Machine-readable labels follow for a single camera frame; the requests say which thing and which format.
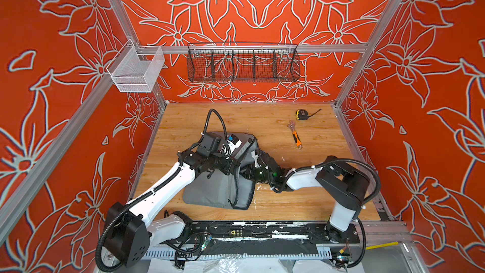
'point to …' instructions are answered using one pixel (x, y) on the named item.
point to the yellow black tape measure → (302, 114)
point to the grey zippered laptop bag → (230, 190)
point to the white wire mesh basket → (135, 69)
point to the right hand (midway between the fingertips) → (238, 170)
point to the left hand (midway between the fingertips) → (239, 162)
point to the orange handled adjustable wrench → (297, 139)
